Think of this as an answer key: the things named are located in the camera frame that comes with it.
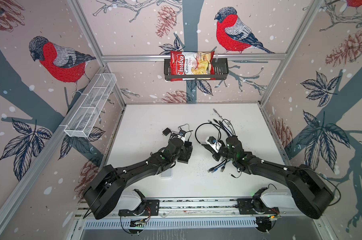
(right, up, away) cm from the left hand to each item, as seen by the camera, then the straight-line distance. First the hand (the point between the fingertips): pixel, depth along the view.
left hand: (185, 144), depth 84 cm
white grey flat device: (-11, -16, -2) cm, 19 cm away
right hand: (+12, -2, +1) cm, 12 cm away
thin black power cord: (+4, +4, +19) cm, 20 cm away
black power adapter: (-13, +5, +19) cm, 24 cm away
